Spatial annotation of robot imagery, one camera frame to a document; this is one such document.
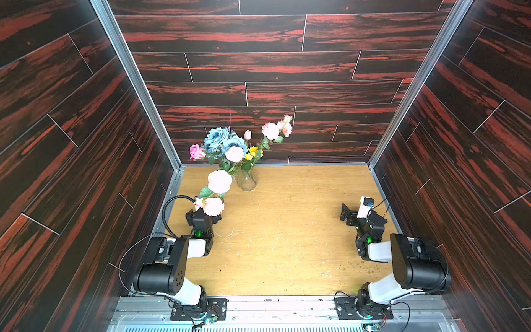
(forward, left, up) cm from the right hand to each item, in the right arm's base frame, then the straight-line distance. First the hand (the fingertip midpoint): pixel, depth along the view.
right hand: (358, 205), depth 92 cm
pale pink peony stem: (-16, +59, +25) cm, 66 cm away
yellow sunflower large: (+18, +49, +16) cm, 55 cm away
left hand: (-3, +70, -1) cm, 70 cm away
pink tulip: (+23, +51, +21) cm, 60 cm away
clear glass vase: (+12, +52, +1) cm, 53 cm away
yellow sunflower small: (+17, +51, +13) cm, 55 cm away
